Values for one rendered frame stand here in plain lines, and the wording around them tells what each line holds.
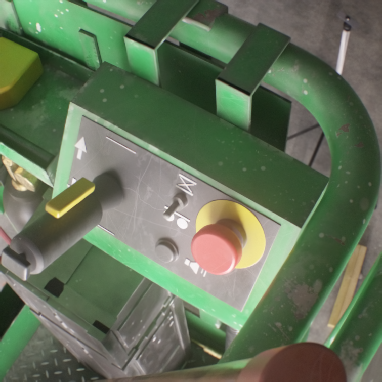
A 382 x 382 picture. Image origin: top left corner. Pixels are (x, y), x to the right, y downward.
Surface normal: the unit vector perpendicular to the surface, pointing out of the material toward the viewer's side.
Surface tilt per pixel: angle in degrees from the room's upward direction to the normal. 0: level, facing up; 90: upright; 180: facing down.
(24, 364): 0
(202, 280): 58
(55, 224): 34
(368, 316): 9
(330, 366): 16
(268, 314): 27
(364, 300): 45
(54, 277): 0
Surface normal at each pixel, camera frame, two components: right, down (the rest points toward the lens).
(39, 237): 0.50, -0.58
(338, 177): -0.69, -0.54
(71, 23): -0.55, 0.77
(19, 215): -0.27, 0.52
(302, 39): -0.05, -0.42
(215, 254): -0.49, 0.43
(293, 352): 0.18, -0.27
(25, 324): 0.84, 0.48
